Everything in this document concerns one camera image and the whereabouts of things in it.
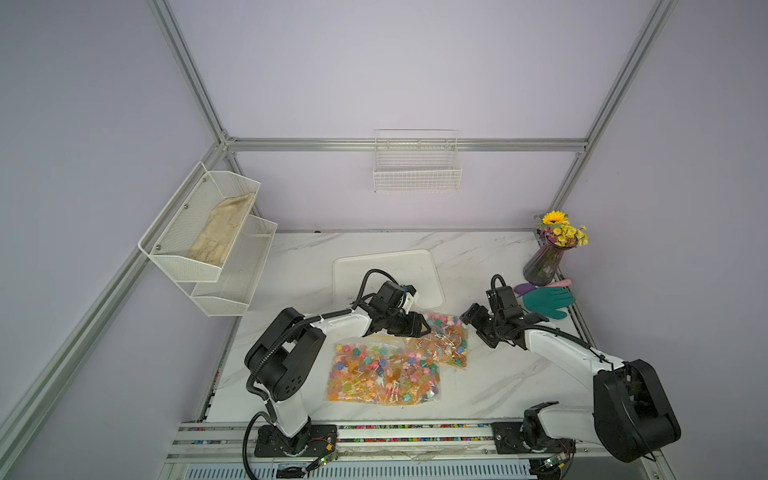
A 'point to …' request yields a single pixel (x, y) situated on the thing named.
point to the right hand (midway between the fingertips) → (469, 327)
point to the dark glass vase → (541, 267)
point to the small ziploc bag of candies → (449, 336)
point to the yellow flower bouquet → (556, 228)
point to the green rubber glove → (548, 300)
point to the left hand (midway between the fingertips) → (422, 333)
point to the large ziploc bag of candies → (383, 370)
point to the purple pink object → (522, 288)
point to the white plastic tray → (417, 267)
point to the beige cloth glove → (216, 239)
